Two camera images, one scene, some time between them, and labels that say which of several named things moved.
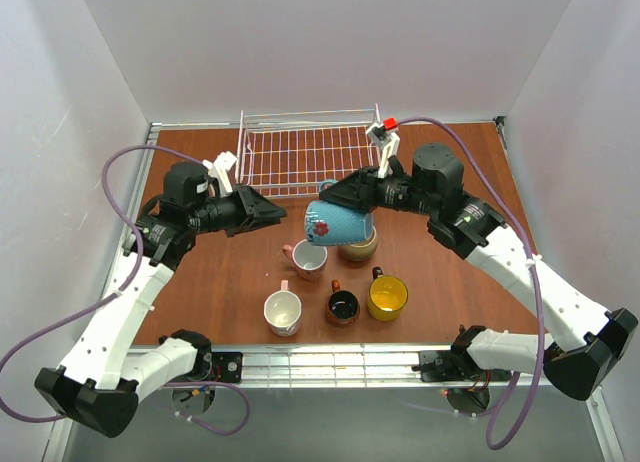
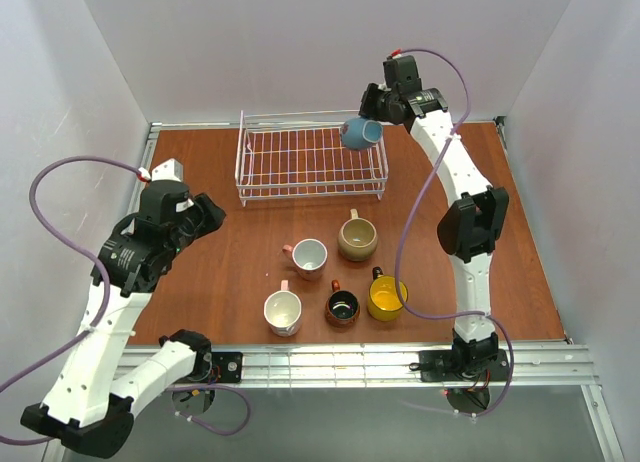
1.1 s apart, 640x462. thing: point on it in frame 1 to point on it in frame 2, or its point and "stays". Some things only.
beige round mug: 360,251 stays
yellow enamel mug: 387,295 stays
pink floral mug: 308,259 stays
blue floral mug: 329,223 to 359,133
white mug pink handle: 282,311 stays
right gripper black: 368,188 to 370,102
